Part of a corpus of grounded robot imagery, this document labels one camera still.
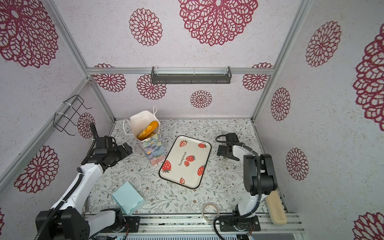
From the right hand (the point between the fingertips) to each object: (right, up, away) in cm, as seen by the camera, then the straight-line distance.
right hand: (227, 151), depth 98 cm
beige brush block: (+19, -26, -23) cm, 40 cm away
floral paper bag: (-45, +4, -14) cm, 47 cm away
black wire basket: (-88, +24, -21) cm, 93 cm away
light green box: (-58, -23, -18) cm, 65 cm away
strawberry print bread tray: (-28, -7, -1) cm, 28 cm away
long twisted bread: (-48, +13, -13) cm, 51 cm away
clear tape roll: (-16, -32, -24) cm, 43 cm away
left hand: (-61, 0, -14) cm, 62 cm away
